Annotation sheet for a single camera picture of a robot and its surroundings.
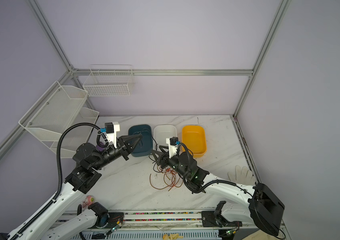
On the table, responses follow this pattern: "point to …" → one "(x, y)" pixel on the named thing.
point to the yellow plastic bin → (193, 137)
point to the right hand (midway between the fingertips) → (154, 149)
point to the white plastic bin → (161, 132)
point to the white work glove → (242, 176)
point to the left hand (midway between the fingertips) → (141, 136)
